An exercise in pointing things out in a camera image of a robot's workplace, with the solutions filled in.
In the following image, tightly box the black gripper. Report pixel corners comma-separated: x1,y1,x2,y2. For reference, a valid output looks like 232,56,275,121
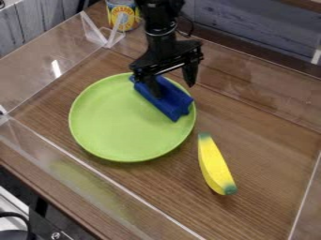
129,40,203,99

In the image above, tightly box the blue star-shaped block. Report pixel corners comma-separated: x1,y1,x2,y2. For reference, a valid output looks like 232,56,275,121
129,76,192,122

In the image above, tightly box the green plate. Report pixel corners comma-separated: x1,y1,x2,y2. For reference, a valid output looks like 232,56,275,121
68,73,196,163

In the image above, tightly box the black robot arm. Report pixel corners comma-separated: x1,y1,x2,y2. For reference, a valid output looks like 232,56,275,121
129,0,203,98

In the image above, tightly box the yellow labelled can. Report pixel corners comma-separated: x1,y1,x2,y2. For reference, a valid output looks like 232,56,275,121
105,0,140,32

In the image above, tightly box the yellow toy banana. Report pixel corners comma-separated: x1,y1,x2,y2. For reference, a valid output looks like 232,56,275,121
198,133,236,195

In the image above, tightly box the clear acrylic enclosure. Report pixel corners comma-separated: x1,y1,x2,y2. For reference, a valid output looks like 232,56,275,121
0,7,321,240

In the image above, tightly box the black cable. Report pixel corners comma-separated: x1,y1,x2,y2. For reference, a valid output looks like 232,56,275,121
0,211,34,240

